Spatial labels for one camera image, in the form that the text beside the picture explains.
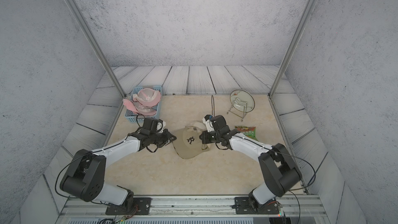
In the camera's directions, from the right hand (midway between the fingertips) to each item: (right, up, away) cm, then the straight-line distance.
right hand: (201, 136), depth 86 cm
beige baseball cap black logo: (-8, -4, +3) cm, 9 cm away
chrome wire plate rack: (+26, +16, +21) cm, 37 cm away
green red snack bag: (+29, +1, +7) cm, 30 cm away
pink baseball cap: (-39, +20, +22) cm, 49 cm away
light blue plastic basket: (-43, +9, +15) cm, 47 cm away
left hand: (-13, -1, +1) cm, 13 cm away
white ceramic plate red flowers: (+26, +21, +15) cm, 37 cm away
